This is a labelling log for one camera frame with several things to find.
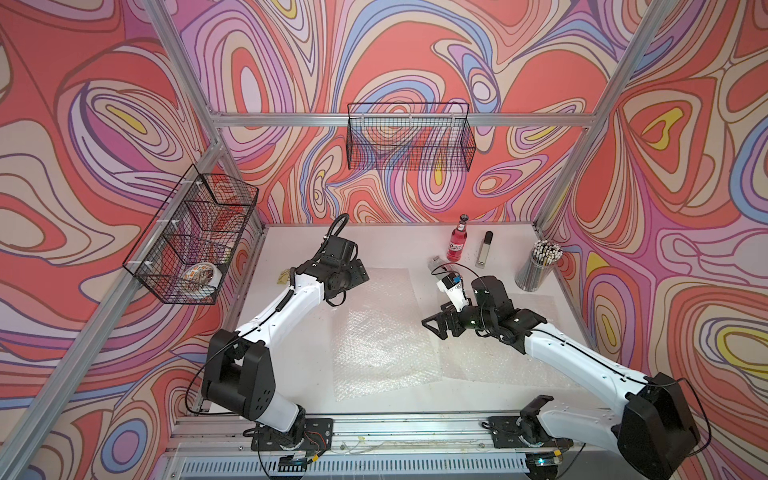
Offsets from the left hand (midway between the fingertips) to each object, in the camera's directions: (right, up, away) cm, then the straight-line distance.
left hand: (359, 277), depth 87 cm
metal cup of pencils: (+55, +4, +3) cm, 55 cm away
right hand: (+22, -12, -7) cm, 26 cm away
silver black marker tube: (+44, +8, +21) cm, 50 cm away
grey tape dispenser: (+26, +3, +16) cm, 30 cm away
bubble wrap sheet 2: (+32, -24, -1) cm, 40 cm away
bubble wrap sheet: (+7, -18, +1) cm, 19 cm away
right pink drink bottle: (+33, +12, +13) cm, 37 cm away
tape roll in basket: (-37, +1, -15) cm, 40 cm away
